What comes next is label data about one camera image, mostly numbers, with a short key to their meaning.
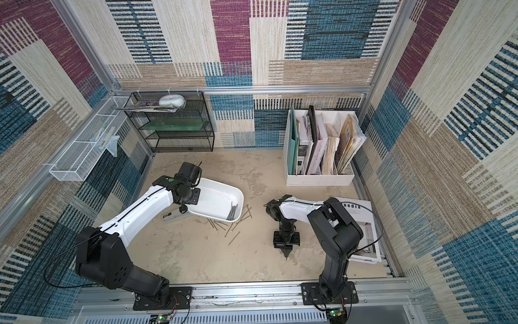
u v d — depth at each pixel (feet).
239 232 2.95
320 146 2.88
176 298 2.39
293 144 2.69
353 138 2.93
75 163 2.31
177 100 2.93
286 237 2.44
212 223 3.01
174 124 3.02
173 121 3.53
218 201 3.13
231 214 3.08
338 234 1.58
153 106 3.01
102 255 1.38
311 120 3.01
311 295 2.40
